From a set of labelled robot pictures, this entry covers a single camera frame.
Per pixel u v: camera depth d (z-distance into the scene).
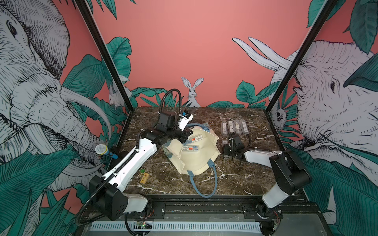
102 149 0.69
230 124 1.10
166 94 0.56
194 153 0.95
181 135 0.66
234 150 0.75
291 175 0.47
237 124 1.10
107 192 0.39
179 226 0.70
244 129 1.07
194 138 0.98
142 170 0.88
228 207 0.77
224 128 1.07
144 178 0.84
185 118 0.66
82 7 0.70
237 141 0.75
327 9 0.70
